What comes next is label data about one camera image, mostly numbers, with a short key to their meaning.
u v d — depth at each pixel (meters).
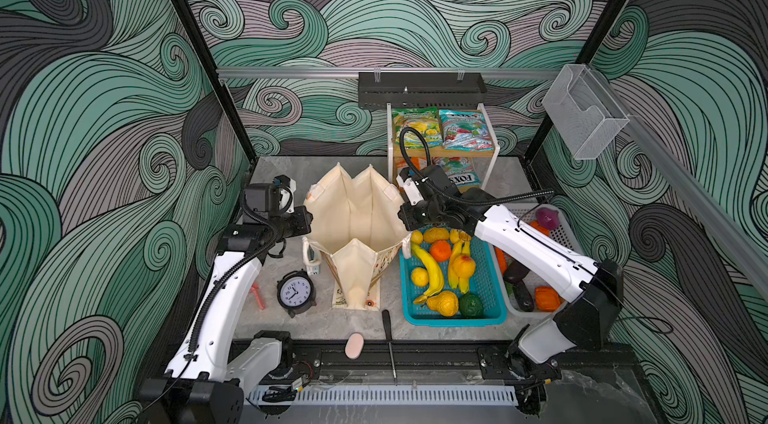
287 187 0.69
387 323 0.79
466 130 0.77
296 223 0.66
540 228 0.90
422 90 0.96
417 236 0.92
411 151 0.77
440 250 0.88
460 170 0.92
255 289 0.83
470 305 0.78
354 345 0.74
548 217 0.88
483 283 0.82
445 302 0.78
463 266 0.82
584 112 0.79
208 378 0.37
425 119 0.79
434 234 0.92
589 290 0.41
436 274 0.80
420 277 0.83
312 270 0.87
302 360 0.73
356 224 0.98
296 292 0.83
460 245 0.90
